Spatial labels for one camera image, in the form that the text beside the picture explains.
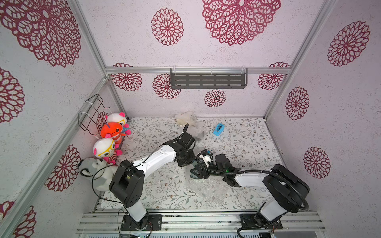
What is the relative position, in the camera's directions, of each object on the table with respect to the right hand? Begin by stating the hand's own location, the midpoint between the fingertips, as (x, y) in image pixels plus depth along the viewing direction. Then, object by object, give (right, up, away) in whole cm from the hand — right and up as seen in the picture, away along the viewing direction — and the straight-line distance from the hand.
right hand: (192, 167), depth 83 cm
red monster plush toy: (-47, +22, +6) cm, 52 cm away
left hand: (+1, +3, +2) cm, 3 cm away
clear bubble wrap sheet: (+11, -15, 0) cm, 18 cm away
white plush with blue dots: (-46, +29, +11) cm, 55 cm away
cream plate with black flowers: (-5, +31, +33) cm, 46 cm away
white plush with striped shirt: (-47, +11, -3) cm, 48 cm away
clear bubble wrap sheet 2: (+4, +21, +24) cm, 32 cm away
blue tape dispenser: (+20, +22, +26) cm, 40 cm away
